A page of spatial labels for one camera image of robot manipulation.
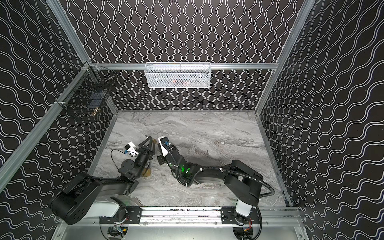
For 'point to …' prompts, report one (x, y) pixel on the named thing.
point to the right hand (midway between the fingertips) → (160, 145)
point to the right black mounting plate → (228, 216)
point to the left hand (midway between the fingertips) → (157, 139)
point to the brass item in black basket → (94, 113)
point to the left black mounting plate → (134, 217)
